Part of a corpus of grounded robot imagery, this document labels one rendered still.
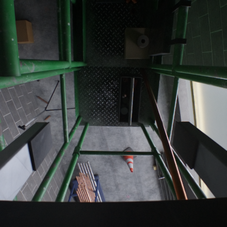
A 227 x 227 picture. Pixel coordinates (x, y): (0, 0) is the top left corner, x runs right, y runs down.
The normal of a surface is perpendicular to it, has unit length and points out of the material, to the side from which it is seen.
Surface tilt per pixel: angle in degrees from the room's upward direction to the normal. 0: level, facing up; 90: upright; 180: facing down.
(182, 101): 0
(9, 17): 63
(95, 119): 0
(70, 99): 0
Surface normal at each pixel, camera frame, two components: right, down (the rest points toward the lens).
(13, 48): 0.90, 0.16
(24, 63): 0.90, -0.41
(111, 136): 0.02, 0.30
